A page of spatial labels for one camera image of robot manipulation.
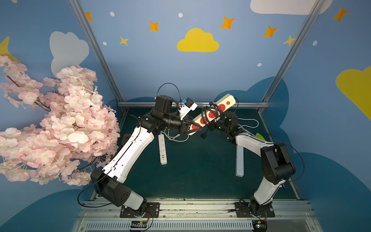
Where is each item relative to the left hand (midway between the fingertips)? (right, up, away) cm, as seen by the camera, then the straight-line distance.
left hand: (200, 124), depth 65 cm
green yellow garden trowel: (+47, -9, +40) cm, 62 cm away
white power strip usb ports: (-22, -19, +31) cm, 42 cm away
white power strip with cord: (+30, -17, +31) cm, 46 cm away
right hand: (+6, +5, +25) cm, 27 cm away
